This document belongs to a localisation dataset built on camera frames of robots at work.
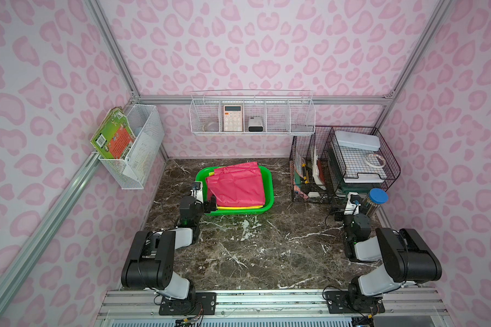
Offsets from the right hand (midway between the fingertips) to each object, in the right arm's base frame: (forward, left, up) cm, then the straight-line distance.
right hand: (344, 196), depth 89 cm
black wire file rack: (+17, +12, 0) cm, 21 cm away
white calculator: (+29, +49, +20) cm, 61 cm away
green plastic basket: (+14, +66, -2) cm, 67 cm away
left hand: (+3, +63, +1) cm, 63 cm away
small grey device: (+26, +39, +19) cm, 51 cm away
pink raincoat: (+7, +47, -1) cm, 47 cm away
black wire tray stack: (+17, -7, +8) cm, 20 cm away
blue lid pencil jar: (-6, -7, +6) cm, 11 cm away
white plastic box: (+24, -9, +11) cm, 28 cm away
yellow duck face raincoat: (-5, +47, -1) cm, 48 cm away
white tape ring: (+14, -18, +9) cm, 24 cm away
